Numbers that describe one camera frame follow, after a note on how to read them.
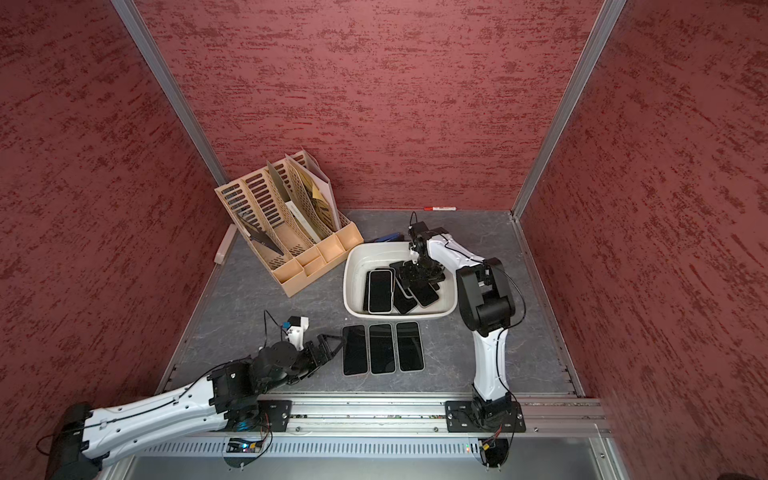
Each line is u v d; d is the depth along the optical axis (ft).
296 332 2.38
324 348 2.20
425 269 2.77
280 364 1.86
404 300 3.11
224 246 3.56
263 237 3.59
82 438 1.48
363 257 3.38
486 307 1.78
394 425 2.42
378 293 3.03
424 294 3.17
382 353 2.80
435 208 4.08
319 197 2.99
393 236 3.63
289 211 2.78
